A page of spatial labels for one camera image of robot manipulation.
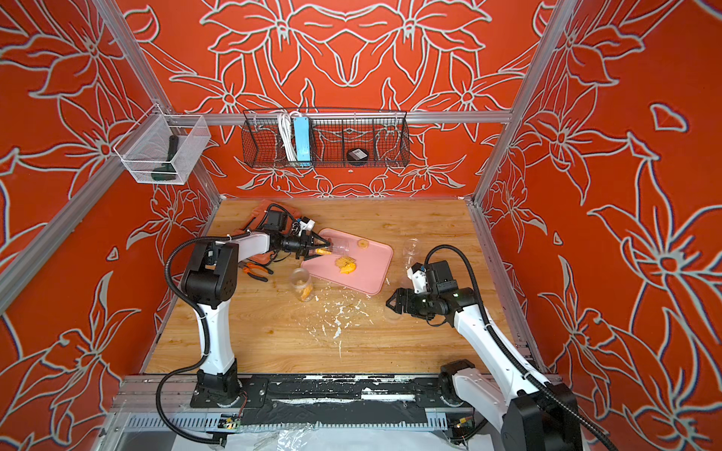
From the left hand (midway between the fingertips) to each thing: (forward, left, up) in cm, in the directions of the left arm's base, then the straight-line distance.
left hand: (326, 247), depth 94 cm
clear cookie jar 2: (-13, +6, -2) cm, 15 cm away
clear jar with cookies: (0, -29, +1) cm, 29 cm away
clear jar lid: (-19, -23, -8) cm, 31 cm away
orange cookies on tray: (-2, -7, -6) cm, 10 cm away
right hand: (-19, -24, +2) cm, 31 cm away
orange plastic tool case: (+15, +30, -3) cm, 34 cm away
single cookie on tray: (+7, -12, -7) cm, 16 cm away
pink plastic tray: (0, -12, -8) cm, 14 cm away
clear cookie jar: (+4, -3, -5) cm, 7 cm away
